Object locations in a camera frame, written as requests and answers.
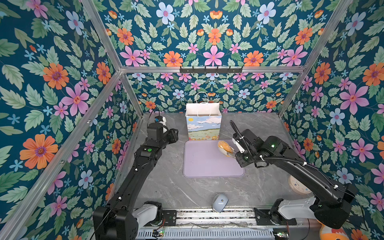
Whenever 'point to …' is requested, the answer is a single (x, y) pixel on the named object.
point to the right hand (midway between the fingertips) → (238, 157)
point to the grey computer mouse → (219, 202)
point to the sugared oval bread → (222, 144)
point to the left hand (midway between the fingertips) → (177, 127)
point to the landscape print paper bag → (204, 119)
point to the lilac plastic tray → (203, 159)
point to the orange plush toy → (326, 233)
